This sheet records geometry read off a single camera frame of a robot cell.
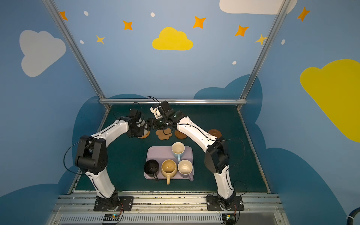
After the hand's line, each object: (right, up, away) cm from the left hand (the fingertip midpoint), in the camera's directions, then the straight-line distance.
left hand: (139, 132), depth 96 cm
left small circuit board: (-8, -43, -23) cm, 49 cm away
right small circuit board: (+56, -44, -23) cm, 75 cm away
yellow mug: (+22, -22, -10) cm, 32 cm away
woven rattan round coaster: (+3, -3, +5) cm, 7 cm away
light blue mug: (+27, -10, -5) cm, 30 cm away
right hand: (+11, +6, -15) cm, 19 cm away
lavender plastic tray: (+16, -14, -2) cm, 21 cm away
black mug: (+11, -21, -10) cm, 26 cm away
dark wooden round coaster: (+29, -3, +8) cm, 30 cm away
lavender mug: (+32, -22, -10) cm, 40 cm away
